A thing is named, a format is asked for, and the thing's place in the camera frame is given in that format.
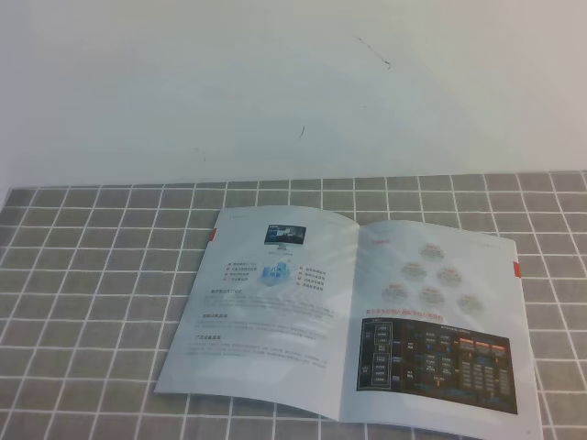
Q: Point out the white booklet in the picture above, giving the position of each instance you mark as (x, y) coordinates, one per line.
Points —
(394, 322)

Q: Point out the grey checked tablecloth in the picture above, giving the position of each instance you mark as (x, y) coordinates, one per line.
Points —
(94, 280)

